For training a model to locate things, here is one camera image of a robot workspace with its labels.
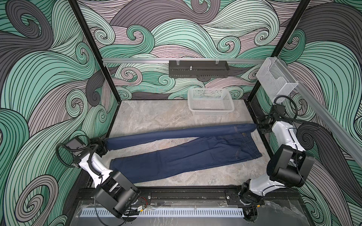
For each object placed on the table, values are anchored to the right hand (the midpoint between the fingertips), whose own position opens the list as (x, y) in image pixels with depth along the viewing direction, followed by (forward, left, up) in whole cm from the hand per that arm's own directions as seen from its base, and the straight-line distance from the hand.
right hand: (257, 120), depth 87 cm
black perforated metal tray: (+27, +36, +20) cm, 50 cm away
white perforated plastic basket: (+33, +22, -17) cm, 43 cm away
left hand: (-12, +92, +4) cm, 93 cm away
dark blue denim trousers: (-9, +27, -17) cm, 33 cm away
